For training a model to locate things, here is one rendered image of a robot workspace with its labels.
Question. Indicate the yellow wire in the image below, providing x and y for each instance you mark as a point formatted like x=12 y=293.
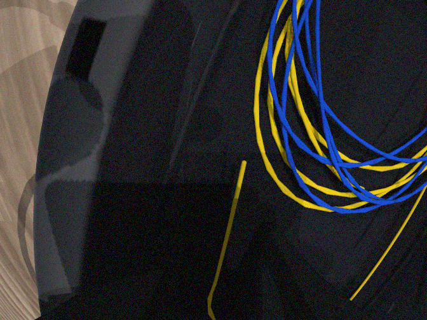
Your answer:
x=313 y=136

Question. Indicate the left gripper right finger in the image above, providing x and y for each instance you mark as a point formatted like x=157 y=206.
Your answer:
x=284 y=277

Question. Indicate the blue wire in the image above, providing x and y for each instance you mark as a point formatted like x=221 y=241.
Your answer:
x=316 y=86

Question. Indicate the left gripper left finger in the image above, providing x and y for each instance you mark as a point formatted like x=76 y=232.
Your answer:
x=141 y=289

